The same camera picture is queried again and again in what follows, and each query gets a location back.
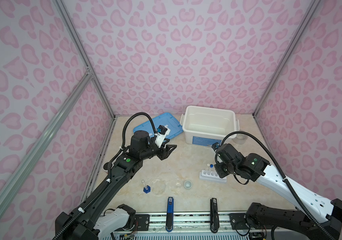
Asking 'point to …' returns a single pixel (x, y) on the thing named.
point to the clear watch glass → (178, 184)
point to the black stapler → (214, 223)
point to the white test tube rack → (211, 176)
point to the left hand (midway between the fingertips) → (172, 140)
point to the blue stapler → (169, 219)
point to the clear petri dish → (158, 187)
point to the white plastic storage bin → (203, 126)
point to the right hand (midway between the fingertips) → (218, 166)
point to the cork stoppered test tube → (208, 169)
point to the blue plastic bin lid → (167, 119)
